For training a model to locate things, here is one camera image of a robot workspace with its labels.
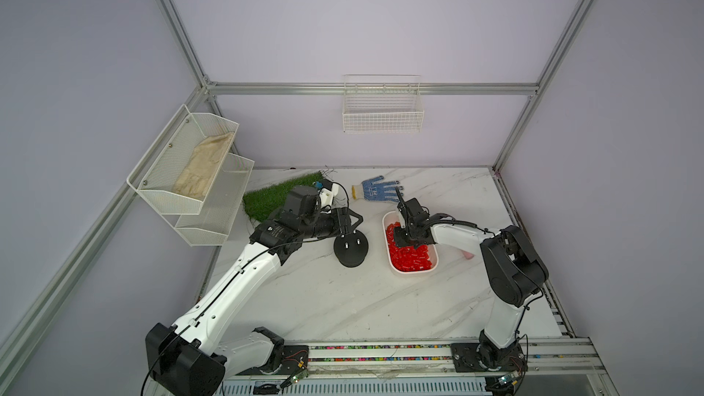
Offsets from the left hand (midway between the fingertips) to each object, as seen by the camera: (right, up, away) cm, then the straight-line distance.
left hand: (355, 225), depth 72 cm
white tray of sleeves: (+18, -14, +18) cm, 29 cm away
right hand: (+16, -9, +25) cm, 31 cm away
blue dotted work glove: (+6, +10, +39) cm, 41 cm away
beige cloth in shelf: (-46, +13, +4) cm, 48 cm away
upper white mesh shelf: (-51, +16, +5) cm, 53 cm away
